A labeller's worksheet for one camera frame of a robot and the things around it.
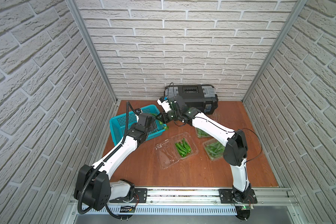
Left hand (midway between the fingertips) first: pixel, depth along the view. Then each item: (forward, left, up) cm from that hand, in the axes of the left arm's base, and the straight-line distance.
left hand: (148, 120), depth 84 cm
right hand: (+1, -6, +4) cm, 7 cm away
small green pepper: (-4, -11, -1) cm, 12 cm away
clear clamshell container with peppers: (-11, -14, -20) cm, 27 cm away
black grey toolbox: (+21, -37, 0) cm, 42 cm away
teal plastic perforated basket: (+7, +24, -15) cm, 29 cm away
